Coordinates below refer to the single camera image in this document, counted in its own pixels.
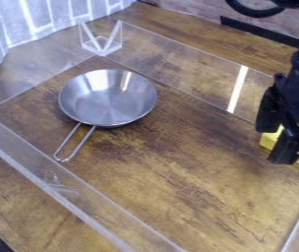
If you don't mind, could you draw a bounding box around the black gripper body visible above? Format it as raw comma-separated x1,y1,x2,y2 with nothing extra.
267,62,299,132

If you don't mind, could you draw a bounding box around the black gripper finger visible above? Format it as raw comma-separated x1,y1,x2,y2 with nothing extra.
256,87,280,133
267,129,299,164

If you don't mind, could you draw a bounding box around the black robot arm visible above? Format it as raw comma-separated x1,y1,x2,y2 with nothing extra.
256,0,299,164

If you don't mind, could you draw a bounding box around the silver frying pan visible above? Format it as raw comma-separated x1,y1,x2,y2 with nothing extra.
53,69,157,162

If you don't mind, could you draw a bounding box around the black strip on table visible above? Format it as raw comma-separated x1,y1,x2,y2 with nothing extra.
220,16,299,48

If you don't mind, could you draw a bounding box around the clear acrylic tray barrier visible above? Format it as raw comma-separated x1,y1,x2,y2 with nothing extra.
0,19,299,252

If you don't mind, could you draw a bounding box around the white grey curtain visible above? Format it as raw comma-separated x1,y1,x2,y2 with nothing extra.
0,0,137,65

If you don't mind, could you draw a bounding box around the black cable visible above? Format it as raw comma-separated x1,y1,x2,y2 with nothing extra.
224,0,288,19

